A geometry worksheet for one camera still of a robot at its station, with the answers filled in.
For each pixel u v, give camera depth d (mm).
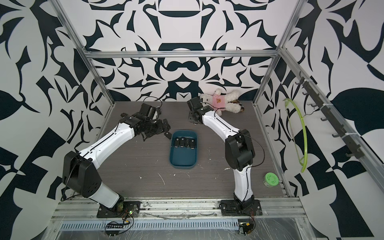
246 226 713
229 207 743
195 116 675
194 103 740
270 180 793
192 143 964
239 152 518
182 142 964
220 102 1109
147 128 681
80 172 426
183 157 899
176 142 964
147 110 660
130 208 735
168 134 991
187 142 964
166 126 761
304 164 644
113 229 715
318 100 595
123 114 1113
